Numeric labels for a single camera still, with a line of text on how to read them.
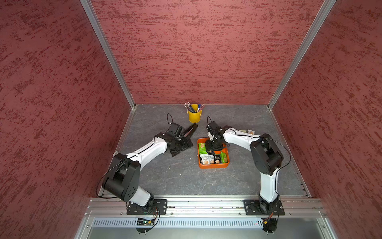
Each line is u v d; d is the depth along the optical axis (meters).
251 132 1.03
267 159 0.52
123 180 0.43
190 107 1.00
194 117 1.07
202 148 0.92
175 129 0.71
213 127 0.79
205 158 0.88
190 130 1.02
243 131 1.06
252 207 0.73
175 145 0.73
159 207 0.74
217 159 0.88
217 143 0.83
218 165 0.87
